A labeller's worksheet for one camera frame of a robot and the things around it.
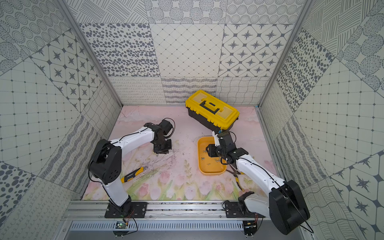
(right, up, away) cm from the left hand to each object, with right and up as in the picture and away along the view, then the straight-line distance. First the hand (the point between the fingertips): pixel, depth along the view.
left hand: (169, 150), depth 89 cm
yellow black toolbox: (+26, +24, +6) cm, 36 cm away
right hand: (+25, +1, -4) cm, 25 cm away
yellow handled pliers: (+39, -14, -4) cm, 42 cm away
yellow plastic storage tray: (+23, -9, 0) cm, 25 cm away
